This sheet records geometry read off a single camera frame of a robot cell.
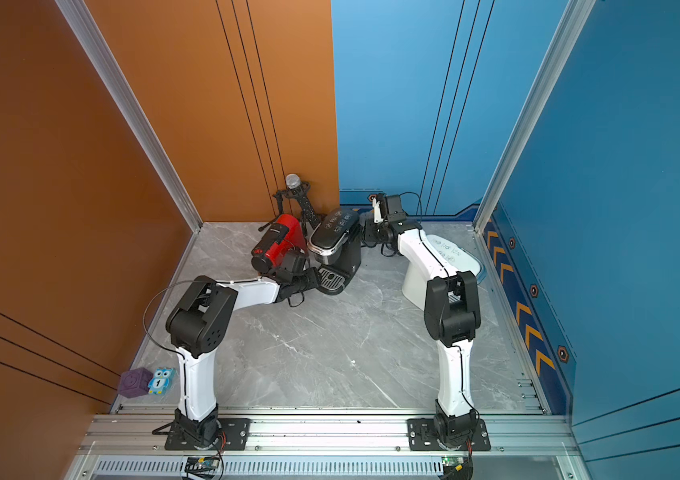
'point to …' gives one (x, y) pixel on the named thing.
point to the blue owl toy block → (163, 379)
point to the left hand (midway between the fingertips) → (321, 273)
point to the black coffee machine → (336, 243)
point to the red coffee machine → (285, 234)
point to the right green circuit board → (457, 468)
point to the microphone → (299, 190)
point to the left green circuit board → (201, 467)
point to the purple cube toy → (135, 382)
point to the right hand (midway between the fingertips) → (367, 228)
